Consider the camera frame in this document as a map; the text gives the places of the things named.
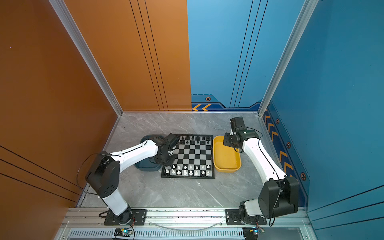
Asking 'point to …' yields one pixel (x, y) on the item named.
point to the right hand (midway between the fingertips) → (226, 141)
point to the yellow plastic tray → (226, 159)
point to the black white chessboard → (193, 158)
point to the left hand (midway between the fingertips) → (170, 163)
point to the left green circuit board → (122, 232)
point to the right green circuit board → (251, 233)
